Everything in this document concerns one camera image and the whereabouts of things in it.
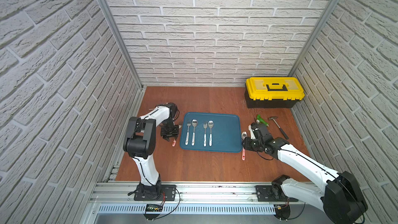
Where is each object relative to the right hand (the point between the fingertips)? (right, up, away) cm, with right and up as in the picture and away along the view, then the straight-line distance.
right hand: (245, 143), depth 85 cm
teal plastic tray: (-14, +4, +14) cm, 20 cm away
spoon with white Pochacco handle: (-20, +9, +12) cm, 25 cm away
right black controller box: (+13, -27, -16) cm, 34 cm away
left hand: (-44, +2, +6) cm, 45 cm away
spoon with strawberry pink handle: (+1, +3, +7) cm, 7 cm away
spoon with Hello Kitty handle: (-30, +9, +12) cm, 33 cm away
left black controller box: (-49, -28, -13) cm, 57 cm away
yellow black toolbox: (+21, +29, +10) cm, 37 cm away
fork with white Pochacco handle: (-23, +7, +12) cm, 27 cm away
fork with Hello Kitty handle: (-34, +9, +12) cm, 37 cm away
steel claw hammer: (+26, +4, +9) cm, 28 cm away
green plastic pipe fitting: (+13, +12, +13) cm, 22 cm away
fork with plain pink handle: (-42, -1, +4) cm, 42 cm away
